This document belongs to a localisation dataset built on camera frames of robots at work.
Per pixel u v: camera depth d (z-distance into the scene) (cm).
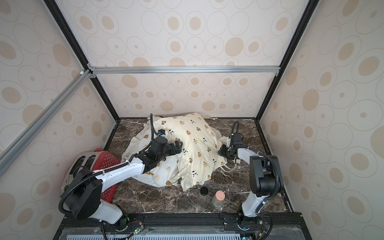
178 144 79
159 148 65
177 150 77
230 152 73
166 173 85
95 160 76
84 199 43
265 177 48
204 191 74
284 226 73
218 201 73
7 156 51
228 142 90
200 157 85
